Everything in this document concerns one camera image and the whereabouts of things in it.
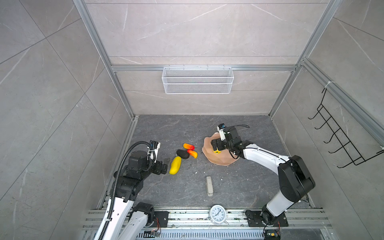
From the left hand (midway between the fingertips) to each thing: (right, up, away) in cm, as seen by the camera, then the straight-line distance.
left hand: (159, 153), depth 73 cm
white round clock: (+29, -30, -1) cm, 42 cm away
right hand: (+32, +6, +19) cm, 38 cm away
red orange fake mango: (+14, 0, +26) cm, 29 cm away
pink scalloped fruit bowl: (+37, -7, +21) cm, 43 cm away
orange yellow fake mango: (+17, -4, +23) cm, 29 cm away
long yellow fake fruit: (+6, -10, +15) cm, 19 cm away
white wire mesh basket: (+18, +45, +28) cm, 56 cm away
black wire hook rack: (+85, +2, -10) cm, 86 cm away
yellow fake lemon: (+32, -3, +23) cm, 39 cm away
